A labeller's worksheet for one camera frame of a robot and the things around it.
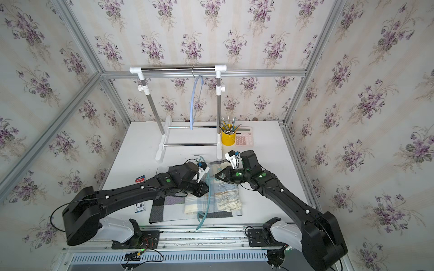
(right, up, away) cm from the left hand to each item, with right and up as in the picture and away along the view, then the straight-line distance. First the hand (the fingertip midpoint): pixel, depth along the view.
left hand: (212, 193), depth 78 cm
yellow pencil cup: (+9, +25, +26) cm, 37 cm away
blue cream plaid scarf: (+5, -3, +5) cm, 7 cm away
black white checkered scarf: (-21, -8, +3) cm, 23 cm away
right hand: (+3, +8, -2) cm, 9 cm away
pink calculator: (+20, +27, +32) cm, 46 cm away
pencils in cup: (+10, +32, +27) cm, 43 cm away
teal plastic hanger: (-1, -2, +3) cm, 4 cm away
